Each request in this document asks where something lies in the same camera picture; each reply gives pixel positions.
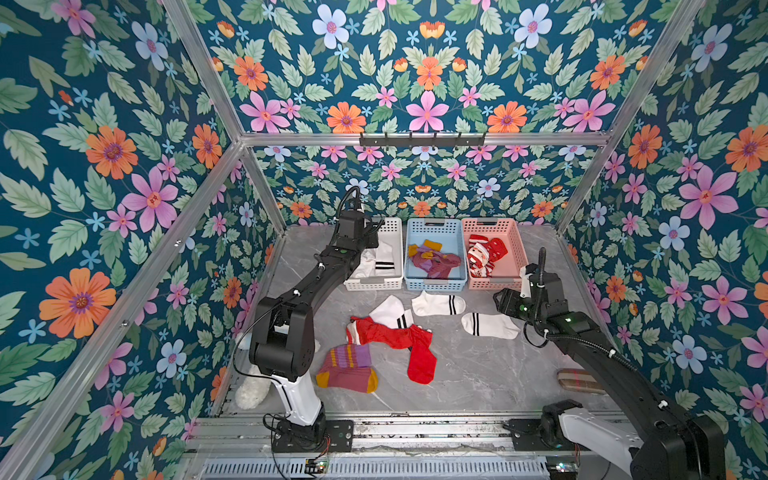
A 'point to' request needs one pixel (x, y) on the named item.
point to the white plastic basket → (392, 231)
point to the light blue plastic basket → (448, 232)
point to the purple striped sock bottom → (441, 265)
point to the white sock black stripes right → (427, 305)
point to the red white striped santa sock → (479, 261)
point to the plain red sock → (422, 363)
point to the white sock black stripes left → (391, 314)
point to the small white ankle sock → (367, 264)
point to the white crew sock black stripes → (384, 260)
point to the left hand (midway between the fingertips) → (371, 223)
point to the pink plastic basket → (506, 275)
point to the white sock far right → (495, 326)
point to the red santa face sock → (495, 246)
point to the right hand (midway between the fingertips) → (508, 293)
